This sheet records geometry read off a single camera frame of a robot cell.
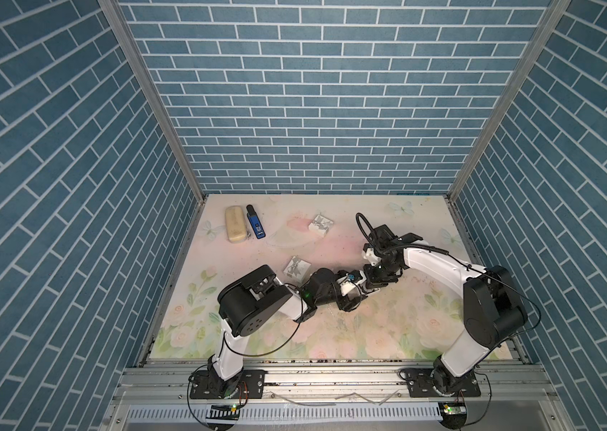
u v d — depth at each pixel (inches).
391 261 26.9
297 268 36.9
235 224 42.1
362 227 33.4
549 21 28.5
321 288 28.5
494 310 18.2
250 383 29.1
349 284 30.2
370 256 33.3
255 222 42.6
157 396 28.6
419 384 29.0
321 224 42.5
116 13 27.4
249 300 20.4
